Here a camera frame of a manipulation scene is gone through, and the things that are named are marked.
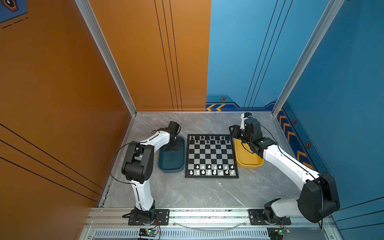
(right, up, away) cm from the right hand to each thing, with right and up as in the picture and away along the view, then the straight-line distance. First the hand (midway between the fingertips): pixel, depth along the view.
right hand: (229, 128), depth 84 cm
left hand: (-34, -12, +14) cm, 38 cm away
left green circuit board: (-42, -50, -13) cm, 67 cm away
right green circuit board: (+21, -49, -15) cm, 55 cm away
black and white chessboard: (-10, -18, +10) cm, 23 cm away
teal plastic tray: (-34, -22, +11) cm, 42 cm away
